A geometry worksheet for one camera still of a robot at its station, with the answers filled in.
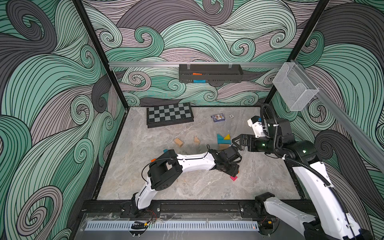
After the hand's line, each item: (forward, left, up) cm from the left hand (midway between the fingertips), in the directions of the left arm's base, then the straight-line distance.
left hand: (235, 169), depth 81 cm
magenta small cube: (-3, 0, -6) cm, 7 cm away
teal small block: (+14, +41, -5) cm, 44 cm away
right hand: (+4, +2, +23) cm, 23 cm away
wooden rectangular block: (+20, +33, -5) cm, 39 cm away
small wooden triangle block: (+21, +21, -5) cm, 30 cm away
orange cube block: (-8, +39, +29) cm, 49 cm away
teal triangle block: (+24, +5, -5) cm, 25 cm away
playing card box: (+41, +4, -4) cm, 42 cm away
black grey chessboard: (+42, +41, -2) cm, 59 cm away
